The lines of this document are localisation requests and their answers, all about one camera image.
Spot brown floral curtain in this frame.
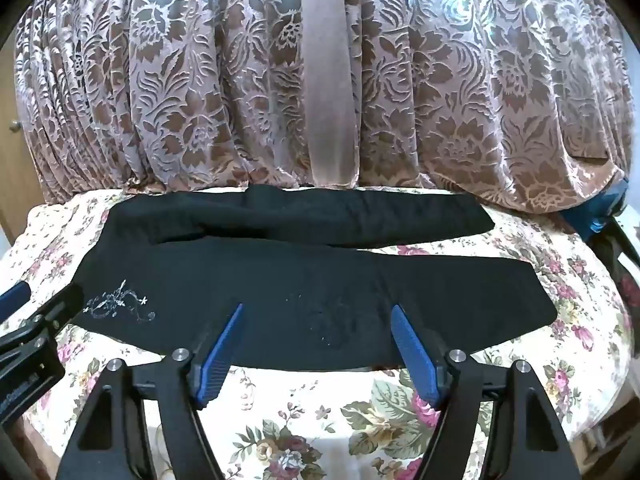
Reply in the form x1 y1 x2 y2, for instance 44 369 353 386
12 0 640 217

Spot wooden cabinet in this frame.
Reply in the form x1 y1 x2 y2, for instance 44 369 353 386
0 45 32 261

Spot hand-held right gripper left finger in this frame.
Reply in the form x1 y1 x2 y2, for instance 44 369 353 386
55 302 246 480

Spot black pants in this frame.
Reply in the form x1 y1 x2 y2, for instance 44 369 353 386
70 183 560 375

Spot black metal stand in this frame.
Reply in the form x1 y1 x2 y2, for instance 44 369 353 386
597 220 640 321

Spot blue bag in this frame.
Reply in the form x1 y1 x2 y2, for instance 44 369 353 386
557 176 630 238

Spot floral rose bed sheet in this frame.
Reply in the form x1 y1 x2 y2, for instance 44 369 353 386
10 186 635 480

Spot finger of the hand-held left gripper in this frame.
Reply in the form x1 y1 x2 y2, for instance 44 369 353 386
0 284 86 357
0 281 32 317

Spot plain pink curtain strip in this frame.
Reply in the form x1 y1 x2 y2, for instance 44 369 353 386
300 0 362 187

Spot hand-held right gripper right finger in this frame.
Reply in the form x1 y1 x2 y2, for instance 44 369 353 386
390 304 583 480

